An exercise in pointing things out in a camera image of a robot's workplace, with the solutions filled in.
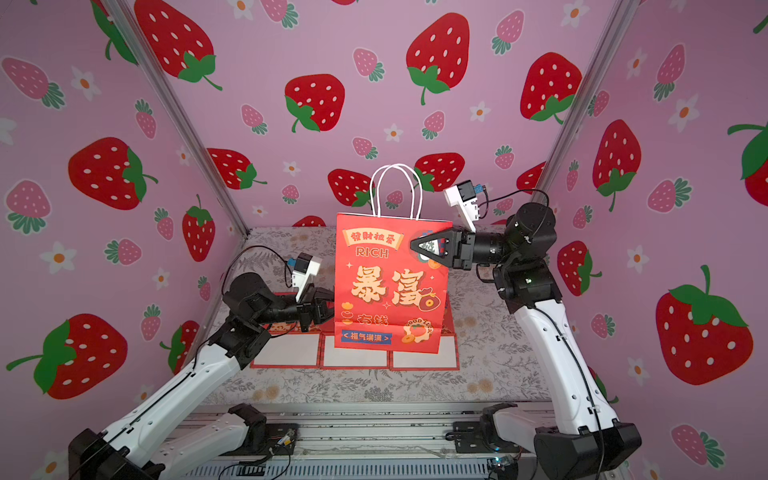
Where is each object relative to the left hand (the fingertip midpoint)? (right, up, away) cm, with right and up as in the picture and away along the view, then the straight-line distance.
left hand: (351, 307), depth 60 cm
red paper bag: (+5, -5, -4) cm, 8 cm away
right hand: (+13, +12, -8) cm, 20 cm away
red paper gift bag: (-22, -17, +27) cm, 39 cm away
